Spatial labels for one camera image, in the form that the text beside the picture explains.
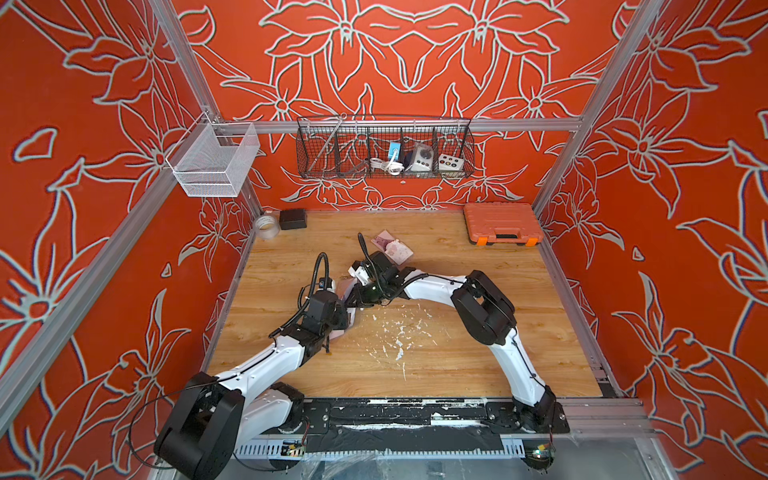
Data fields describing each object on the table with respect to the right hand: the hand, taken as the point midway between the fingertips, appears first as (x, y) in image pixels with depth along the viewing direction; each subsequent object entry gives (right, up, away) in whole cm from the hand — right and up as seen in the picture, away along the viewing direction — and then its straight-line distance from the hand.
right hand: (339, 306), depth 89 cm
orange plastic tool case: (+58, +26, +21) cm, 67 cm away
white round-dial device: (+26, +46, +2) cm, 53 cm away
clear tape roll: (-32, +25, +25) cm, 48 cm away
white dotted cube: (+35, +45, +5) cm, 57 cm away
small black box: (-23, +29, +29) cm, 47 cm away
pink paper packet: (+17, +18, +18) cm, 31 cm away
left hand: (+1, 0, 0) cm, 1 cm away
